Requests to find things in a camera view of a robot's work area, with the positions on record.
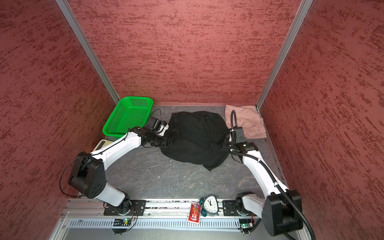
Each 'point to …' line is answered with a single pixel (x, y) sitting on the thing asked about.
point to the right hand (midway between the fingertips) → (221, 148)
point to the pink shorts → (248, 117)
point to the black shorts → (197, 138)
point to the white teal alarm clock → (210, 206)
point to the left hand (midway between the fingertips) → (168, 146)
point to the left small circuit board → (122, 222)
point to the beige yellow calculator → (102, 144)
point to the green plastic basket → (131, 112)
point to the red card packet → (195, 212)
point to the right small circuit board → (246, 223)
